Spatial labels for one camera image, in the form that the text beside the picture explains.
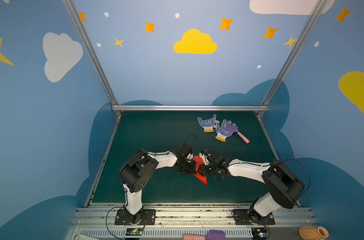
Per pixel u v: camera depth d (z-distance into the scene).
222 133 1.09
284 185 0.45
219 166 0.69
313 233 0.63
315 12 0.71
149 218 0.73
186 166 0.81
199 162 0.84
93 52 0.85
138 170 0.51
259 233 0.71
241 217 0.74
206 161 0.80
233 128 1.11
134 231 0.72
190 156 0.84
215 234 0.71
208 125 1.13
